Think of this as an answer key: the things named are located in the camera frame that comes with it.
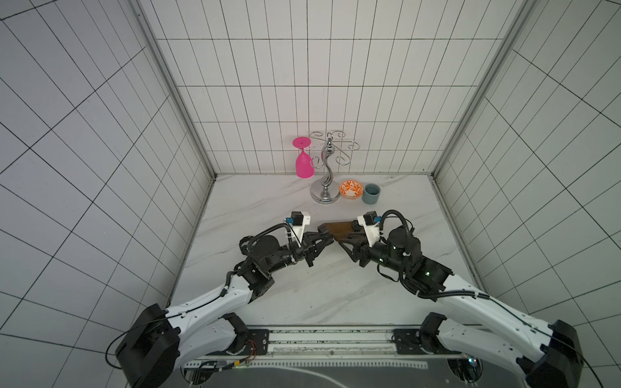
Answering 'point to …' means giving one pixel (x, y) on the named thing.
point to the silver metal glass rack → (326, 191)
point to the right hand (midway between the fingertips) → (343, 233)
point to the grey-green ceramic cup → (371, 193)
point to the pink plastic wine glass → (304, 166)
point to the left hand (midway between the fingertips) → (330, 239)
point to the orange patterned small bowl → (351, 189)
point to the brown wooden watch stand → (340, 229)
